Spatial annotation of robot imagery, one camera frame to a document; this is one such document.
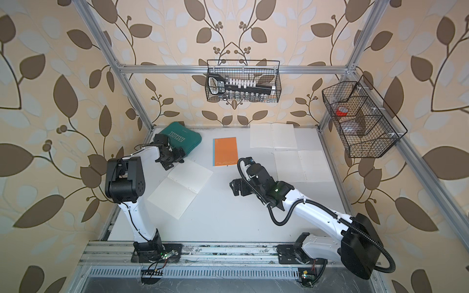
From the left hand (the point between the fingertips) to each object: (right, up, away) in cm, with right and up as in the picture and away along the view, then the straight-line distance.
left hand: (178, 157), depth 102 cm
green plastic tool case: (-1, +12, +7) cm, 13 cm away
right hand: (+35, -10, -22) cm, 42 cm away
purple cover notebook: (+2, -18, -8) cm, 20 cm away
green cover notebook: (+71, -5, 0) cm, 71 cm away
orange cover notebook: (+26, +3, +6) cm, 27 cm away
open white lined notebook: (+56, +13, +14) cm, 59 cm away
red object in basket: (+81, +22, -21) cm, 87 cm away
